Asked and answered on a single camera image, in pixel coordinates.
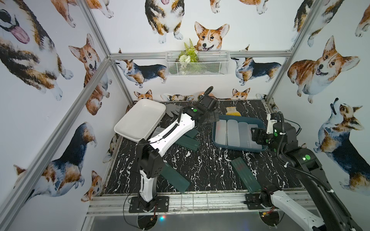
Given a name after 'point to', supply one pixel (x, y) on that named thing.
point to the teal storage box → (253, 121)
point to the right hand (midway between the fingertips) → (257, 128)
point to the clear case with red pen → (220, 132)
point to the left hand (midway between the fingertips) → (213, 115)
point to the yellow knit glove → (231, 111)
